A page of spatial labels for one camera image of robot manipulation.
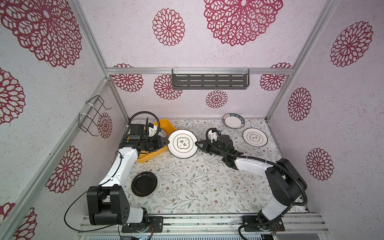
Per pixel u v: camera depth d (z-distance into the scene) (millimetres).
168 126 1108
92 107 777
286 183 465
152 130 763
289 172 486
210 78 947
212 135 809
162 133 1062
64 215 381
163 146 779
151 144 711
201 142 815
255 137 1093
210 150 763
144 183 857
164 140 808
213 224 747
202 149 814
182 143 833
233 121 1208
